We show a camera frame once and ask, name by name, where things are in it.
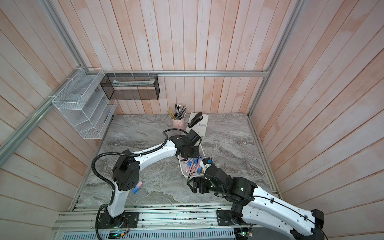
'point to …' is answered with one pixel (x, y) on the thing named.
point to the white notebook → (201, 127)
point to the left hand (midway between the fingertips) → (196, 156)
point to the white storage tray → (192, 168)
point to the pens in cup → (179, 113)
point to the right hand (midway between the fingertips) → (194, 182)
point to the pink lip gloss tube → (195, 169)
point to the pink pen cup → (179, 124)
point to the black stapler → (196, 120)
